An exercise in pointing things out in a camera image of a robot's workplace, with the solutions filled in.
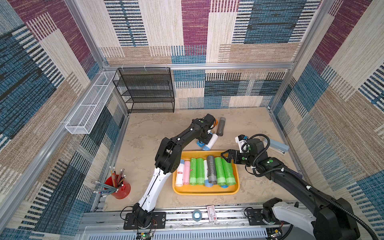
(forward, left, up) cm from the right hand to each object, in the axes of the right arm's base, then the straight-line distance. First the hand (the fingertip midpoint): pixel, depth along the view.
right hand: (229, 157), depth 83 cm
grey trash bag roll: (-5, +10, -5) cm, 12 cm away
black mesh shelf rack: (+51, +53, +7) cm, 74 cm away
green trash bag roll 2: (-7, 0, -4) cm, 8 cm away
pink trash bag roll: (-3, +23, -8) cm, 25 cm away
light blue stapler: (+10, -36, -7) cm, 38 cm away
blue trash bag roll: (-12, +3, -10) cm, 16 cm away
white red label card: (-25, +11, -10) cm, 29 cm away
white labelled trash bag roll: (-12, +12, -8) cm, 19 cm away
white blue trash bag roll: (-9, +27, -8) cm, 30 cm away
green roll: (-7, +5, -4) cm, 10 cm away
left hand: (+18, +11, -9) cm, 23 cm away
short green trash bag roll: (-9, +16, -8) cm, 19 cm away
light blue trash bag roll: (+14, +14, -9) cm, 22 cm away
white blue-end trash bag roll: (+14, +8, -7) cm, 17 cm away
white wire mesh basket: (+11, +70, +23) cm, 75 cm away
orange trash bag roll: (+25, +4, 0) cm, 25 cm away
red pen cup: (-13, +59, -3) cm, 61 cm away
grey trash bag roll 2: (+27, 0, -8) cm, 28 cm away
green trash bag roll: (-4, +20, -8) cm, 22 cm away
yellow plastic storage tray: (-14, +15, -11) cm, 23 cm away
